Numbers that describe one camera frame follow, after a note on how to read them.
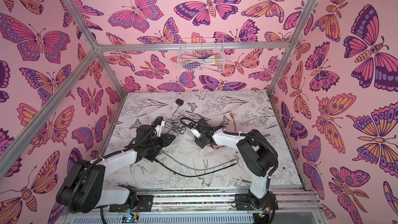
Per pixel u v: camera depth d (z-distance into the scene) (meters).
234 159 0.88
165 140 0.78
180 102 1.14
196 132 0.84
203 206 0.73
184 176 0.82
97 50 0.94
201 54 0.95
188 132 0.88
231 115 1.06
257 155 0.48
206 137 0.82
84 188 0.43
